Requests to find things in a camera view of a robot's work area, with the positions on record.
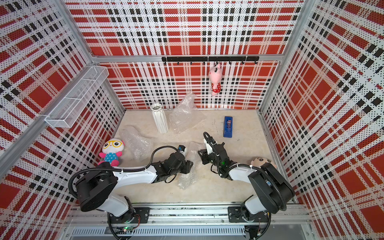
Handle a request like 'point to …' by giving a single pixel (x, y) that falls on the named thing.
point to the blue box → (228, 127)
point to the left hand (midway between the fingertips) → (191, 162)
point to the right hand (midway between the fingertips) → (201, 151)
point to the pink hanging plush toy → (215, 75)
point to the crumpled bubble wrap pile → (186, 115)
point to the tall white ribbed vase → (160, 118)
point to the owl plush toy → (112, 149)
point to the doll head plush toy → (259, 161)
